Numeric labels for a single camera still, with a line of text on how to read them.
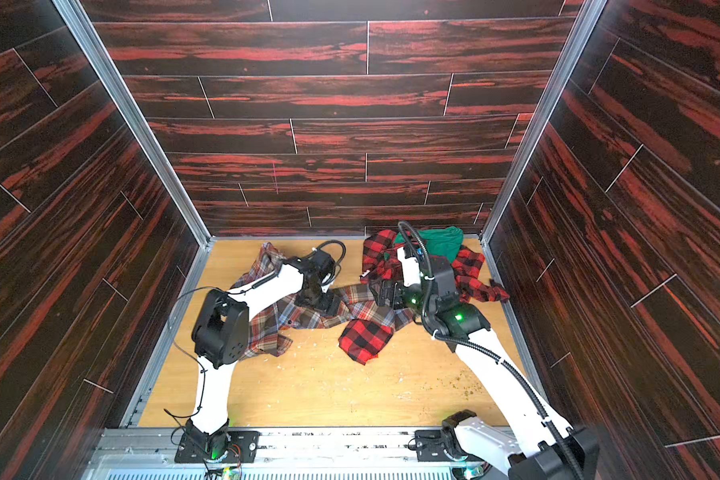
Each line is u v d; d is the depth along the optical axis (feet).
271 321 2.96
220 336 1.79
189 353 1.84
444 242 3.73
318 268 2.59
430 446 2.42
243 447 2.42
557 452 1.22
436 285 1.74
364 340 3.00
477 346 1.51
